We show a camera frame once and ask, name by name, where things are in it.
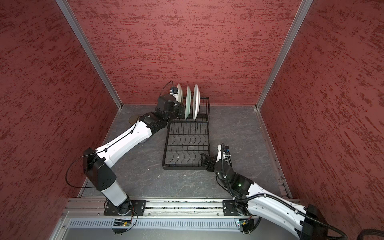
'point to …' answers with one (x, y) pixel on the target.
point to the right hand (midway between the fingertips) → (206, 158)
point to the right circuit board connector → (246, 225)
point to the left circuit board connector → (120, 222)
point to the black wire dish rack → (187, 139)
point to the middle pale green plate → (188, 102)
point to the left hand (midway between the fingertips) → (181, 106)
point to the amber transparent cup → (133, 119)
